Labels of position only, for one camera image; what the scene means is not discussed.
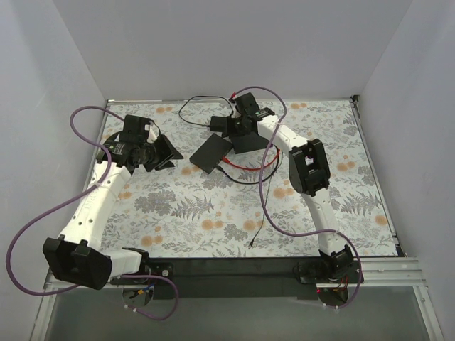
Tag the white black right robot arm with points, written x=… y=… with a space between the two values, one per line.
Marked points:
x=309 y=175

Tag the black flat square plate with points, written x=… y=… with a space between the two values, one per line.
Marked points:
x=248 y=143

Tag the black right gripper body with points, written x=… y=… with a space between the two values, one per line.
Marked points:
x=242 y=131

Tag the black power adapter box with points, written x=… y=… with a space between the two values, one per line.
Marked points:
x=221 y=124

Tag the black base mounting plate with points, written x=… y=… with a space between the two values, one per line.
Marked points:
x=245 y=287

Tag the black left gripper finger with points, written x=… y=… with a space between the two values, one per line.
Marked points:
x=165 y=150
x=162 y=165

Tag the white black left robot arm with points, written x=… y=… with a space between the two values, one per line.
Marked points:
x=75 y=256

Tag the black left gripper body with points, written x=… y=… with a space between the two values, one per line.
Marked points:
x=158 y=153

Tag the floral patterned table mat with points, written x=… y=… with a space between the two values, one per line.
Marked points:
x=185 y=212

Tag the black network switch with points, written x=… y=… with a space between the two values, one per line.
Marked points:
x=208 y=156

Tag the aluminium frame rail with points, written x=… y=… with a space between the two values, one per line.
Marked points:
x=308 y=270

